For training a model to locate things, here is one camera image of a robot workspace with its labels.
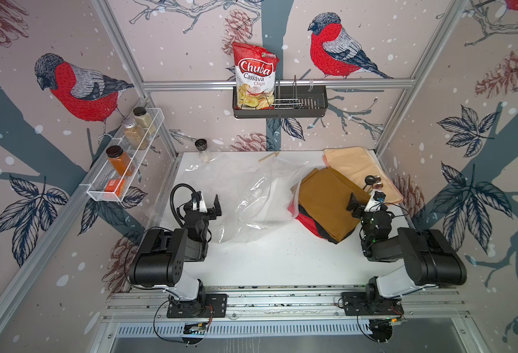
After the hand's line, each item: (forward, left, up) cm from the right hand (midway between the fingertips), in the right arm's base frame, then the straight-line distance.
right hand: (362, 193), depth 90 cm
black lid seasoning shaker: (+27, +75, +1) cm, 80 cm away
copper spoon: (+11, -13, -9) cm, 19 cm away
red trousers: (-9, +23, -9) cm, 26 cm away
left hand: (-2, +64, +1) cm, 65 cm away
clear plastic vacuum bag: (+2, +45, -7) cm, 46 cm away
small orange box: (-15, +86, +23) cm, 90 cm away
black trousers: (-16, +16, -7) cm, 24 cm away
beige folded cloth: (+29, -9, -12) cm, 33 cm away
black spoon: (+15, -10, -9) cm, 21 cm away
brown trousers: (-1, +16, 0) cm, 16 cm away
